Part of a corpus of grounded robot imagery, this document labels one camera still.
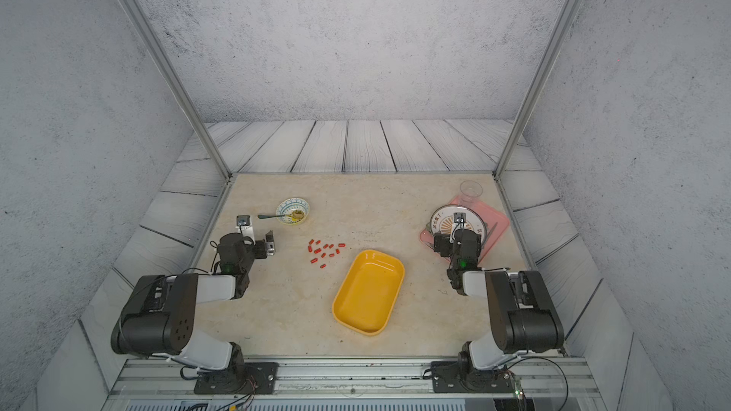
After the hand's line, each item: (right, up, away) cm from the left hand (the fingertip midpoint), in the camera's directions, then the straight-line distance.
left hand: (260, 231), depth 94 cm
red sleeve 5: (+18, -7, +4) cm, 20 cm away
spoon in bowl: (+9, +4, +10) cm, 14 cm away
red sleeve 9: (+17, -10, +2) cm, 20 cm away
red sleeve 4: (+23, -6, +5) cm, 24 cm away
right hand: (+65, 0, 0) cm, 65 cm away
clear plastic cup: (+73, +13, +15) cm, 76 cm away
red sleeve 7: (+20, -8, +2) cm, 22 cm away
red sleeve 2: (+25, -7, +4) cm, 26 cm away
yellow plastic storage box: (+35, -18, -7) cm, 40 cm away
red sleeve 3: (+23, -8, +3) cm, 24 cm away
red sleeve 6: (+16, -4, +5) cm, 17 cm away
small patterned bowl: (+6, +8, +13) cm, 17 cm away
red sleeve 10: (+20, -11, 0) cm, 23 cm away
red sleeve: (+26, -5, +6) cm, 27 cm away
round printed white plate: (+62, +3, +10) cm, 63 cm away
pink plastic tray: (+82, +2, +11) cm, 82 cm away
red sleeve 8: (+15, -7, +5) cm, 17 cm away
